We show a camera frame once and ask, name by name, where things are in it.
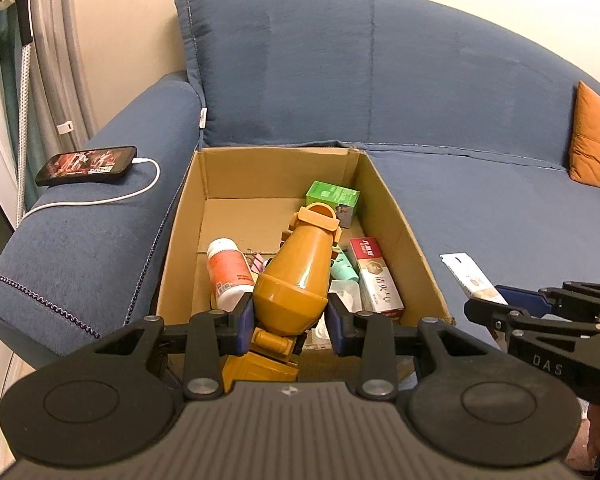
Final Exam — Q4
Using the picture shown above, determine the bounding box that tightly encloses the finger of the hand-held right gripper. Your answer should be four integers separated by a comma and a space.
463, 297, 600, 346
494, 281, 600, 318

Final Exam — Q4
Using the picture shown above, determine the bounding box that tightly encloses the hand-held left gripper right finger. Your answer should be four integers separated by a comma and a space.
326, 293, 476, 402

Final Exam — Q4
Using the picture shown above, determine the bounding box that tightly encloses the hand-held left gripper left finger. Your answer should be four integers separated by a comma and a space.
92, 292, 258, 401

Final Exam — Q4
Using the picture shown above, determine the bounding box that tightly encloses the red white pill bottle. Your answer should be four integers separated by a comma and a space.
206, 238, 256, 311

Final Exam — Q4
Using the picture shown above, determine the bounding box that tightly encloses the white sachet packet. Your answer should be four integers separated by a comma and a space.
439, 252, 509, 306

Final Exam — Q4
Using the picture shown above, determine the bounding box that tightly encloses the teal box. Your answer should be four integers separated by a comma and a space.
328, 247, 359, 284

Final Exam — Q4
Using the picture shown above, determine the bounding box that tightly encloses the red white toothpaste box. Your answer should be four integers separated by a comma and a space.
348, 237, 406, 319

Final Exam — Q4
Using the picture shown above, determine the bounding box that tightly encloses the orange toy mixer truck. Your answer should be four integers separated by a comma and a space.
221, 201, 345, 395

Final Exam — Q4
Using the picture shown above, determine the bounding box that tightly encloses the green cardboard box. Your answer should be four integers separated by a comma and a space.
305, 179, 361, 230

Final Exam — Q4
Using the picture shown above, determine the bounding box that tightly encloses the brown cardboard box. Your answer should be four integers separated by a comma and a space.
152, 143, 456, 387

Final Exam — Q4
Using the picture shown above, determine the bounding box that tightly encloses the orange cushion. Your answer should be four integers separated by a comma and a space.
568, 80, 600, 191

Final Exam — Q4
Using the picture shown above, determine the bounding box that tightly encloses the black smartphone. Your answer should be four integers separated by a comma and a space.
34, 145, 139, 187

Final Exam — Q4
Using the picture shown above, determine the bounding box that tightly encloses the blue fabric sofa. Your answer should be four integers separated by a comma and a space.
0, 0, 600, 376

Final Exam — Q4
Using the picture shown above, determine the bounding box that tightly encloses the white charging cable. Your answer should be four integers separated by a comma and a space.
18, 156, 161, 222

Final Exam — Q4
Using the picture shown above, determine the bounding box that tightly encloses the black garment steamer with hose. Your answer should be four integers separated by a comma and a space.
0, 0, 39, 231

